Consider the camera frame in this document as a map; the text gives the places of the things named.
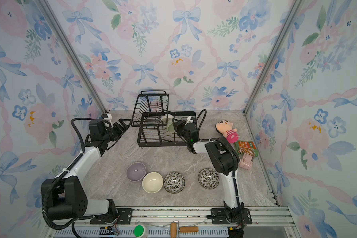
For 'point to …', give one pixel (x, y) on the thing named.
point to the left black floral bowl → (174, 183)
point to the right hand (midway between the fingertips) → (171, 118)
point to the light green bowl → (170, 128)
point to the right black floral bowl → (208, 178)
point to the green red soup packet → (249, 147)
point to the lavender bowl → (136, 171)
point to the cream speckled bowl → (165, 117)
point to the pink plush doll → (225, 128)
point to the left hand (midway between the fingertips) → (129, 124)
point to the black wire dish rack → (151, 113)
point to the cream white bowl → (152, 182)
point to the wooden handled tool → (181, 229)
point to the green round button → (140, 231)
